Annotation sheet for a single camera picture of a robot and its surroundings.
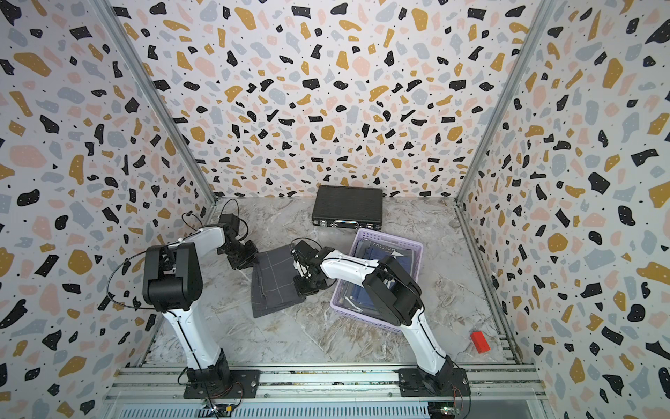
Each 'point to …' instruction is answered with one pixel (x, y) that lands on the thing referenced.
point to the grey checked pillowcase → (273, 279)
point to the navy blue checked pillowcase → (359, 293)
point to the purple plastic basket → (352, 298)
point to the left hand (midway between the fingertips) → (261, 259)
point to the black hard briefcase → (347, 206)
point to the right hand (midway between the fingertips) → (299, 295)
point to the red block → (480, 341)
